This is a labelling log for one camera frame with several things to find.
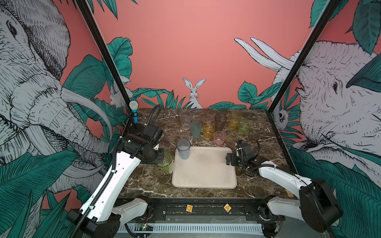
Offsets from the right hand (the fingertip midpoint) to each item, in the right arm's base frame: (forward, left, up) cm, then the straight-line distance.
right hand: (231, 155), depth 89 cm
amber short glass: (+23, +13, -4) cm, 26 cm away
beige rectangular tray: (-6, +15, -6) cm, 18 cm away
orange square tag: (-28, +25, -4) cm, 38 cm away
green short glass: (+26, -14, -5) cm, 30 cm away
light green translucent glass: (-15, +34, +18) cm, 42 cm away
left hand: (-10, +39, +17) cm, 44 cm away
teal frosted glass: (+24, +22, -2) cm, 32 cm away
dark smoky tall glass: (+25, +5, +5) cm, 26 cm away
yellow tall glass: (+35, -9, -4) cm, 37 cm away
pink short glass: (+15, +5, -3) cm, 16 cm away
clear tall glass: (+29, +29, +4) cm, 42 cm away
